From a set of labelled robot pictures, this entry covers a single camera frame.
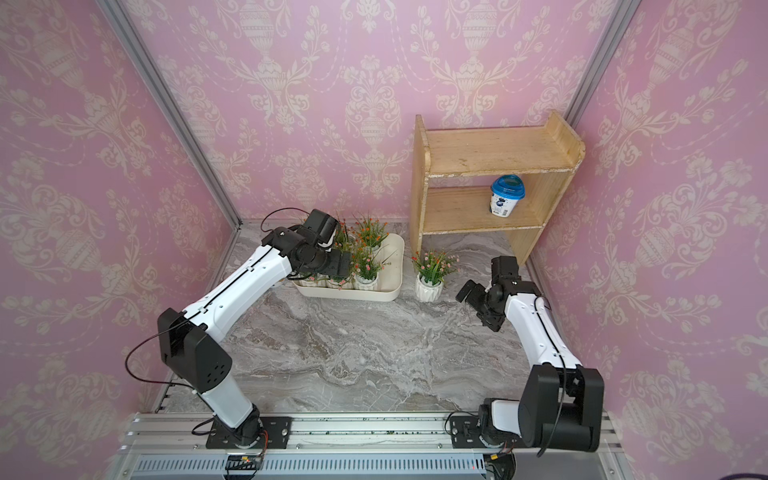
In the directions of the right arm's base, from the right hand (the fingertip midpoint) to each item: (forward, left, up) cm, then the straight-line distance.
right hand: (470, 304), depth 86 cm
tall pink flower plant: (+9, +37, +2) cm, 39 cm away
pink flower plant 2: (+11, +10, +4) cm, 15 cm away
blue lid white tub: (+26, -13, +20) cm, 35 cm away
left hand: (+9, +38, +10) cm, 41 cm away
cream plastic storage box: (+17, +23, -9) cm, 30 cm away
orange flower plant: (+26, +29, +4) cm, 39 cm away
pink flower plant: (+12, +30, +4) cm, 33 cm away
